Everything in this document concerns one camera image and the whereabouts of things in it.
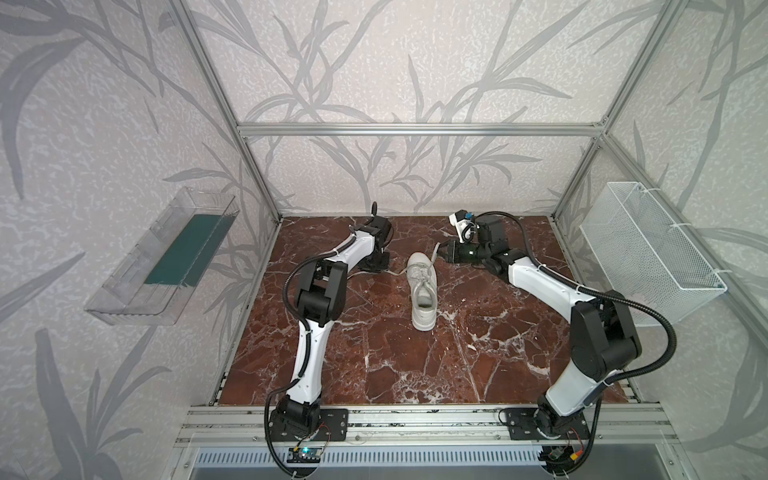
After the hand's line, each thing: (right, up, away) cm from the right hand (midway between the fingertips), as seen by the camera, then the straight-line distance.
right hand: (436, 239), depth 88 cm
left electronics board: (-34, -52, -16) cm, 64 cm away
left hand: (-17, -7, +17) cm, 25 cm away
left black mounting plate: (-28, -47, -14) cm, 56 cm away
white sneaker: (-4, -20, -5) cm, 21 cm away
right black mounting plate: (+22, -46, -14) cm, 53 cm away
